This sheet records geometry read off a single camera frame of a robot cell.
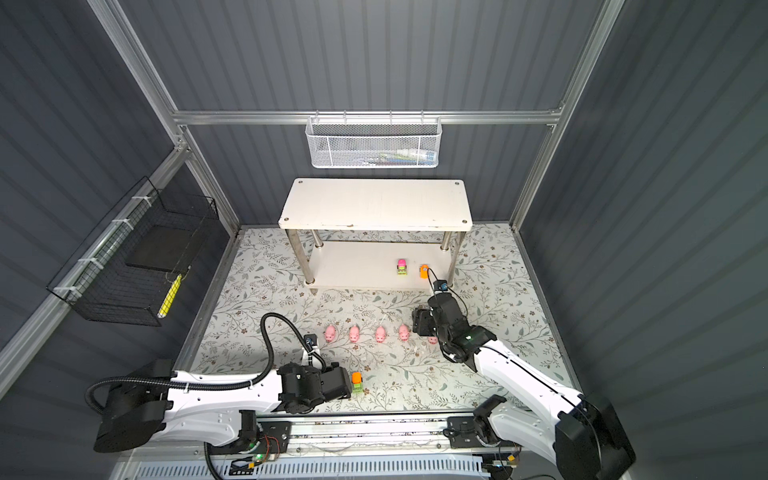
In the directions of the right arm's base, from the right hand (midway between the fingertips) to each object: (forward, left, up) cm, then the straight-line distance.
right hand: (425, 315), depth 84 cm
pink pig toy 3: (-2, +13, -8) cm, 16 cm away
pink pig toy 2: (-2, +21, -8) cm, 23 cm away
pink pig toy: (-2, +29, -7) cm, 29 cm away
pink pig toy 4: (-1, +6, -9) cm, 11 cm away
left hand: (-14, +27, -7) cm, 32 cm away
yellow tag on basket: (-5, +60, +19) cm, 64 cm away
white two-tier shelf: (+20, +29, +25) cm, 43 cm away
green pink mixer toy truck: (+19, +6, -2) cm, 20 cm away
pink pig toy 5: (-4, -3, -9) cm, 10 cm away
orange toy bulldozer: (+18, -1, -3) cm, 18 cm away
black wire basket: (+1, +74, +21) cm, 77 cm away
